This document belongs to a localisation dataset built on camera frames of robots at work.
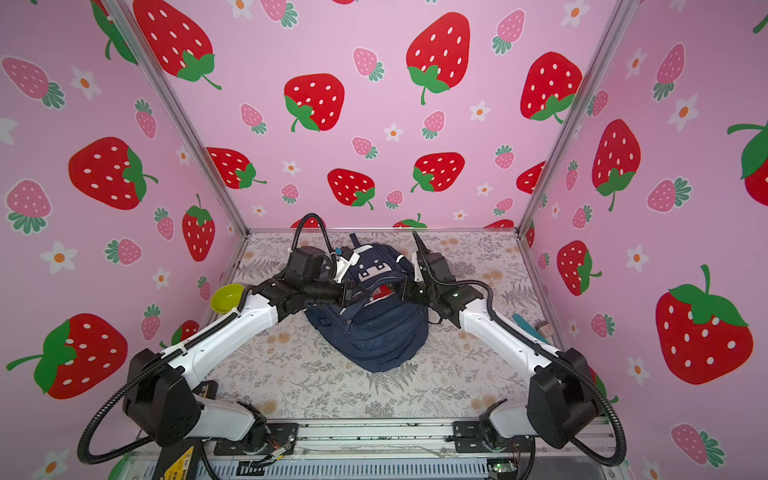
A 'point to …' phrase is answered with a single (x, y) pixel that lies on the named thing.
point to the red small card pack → (382, 291)
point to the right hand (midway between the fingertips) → (393, 287)
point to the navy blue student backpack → (383, 331)
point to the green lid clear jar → (226, 297)
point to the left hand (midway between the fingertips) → (370, 293)
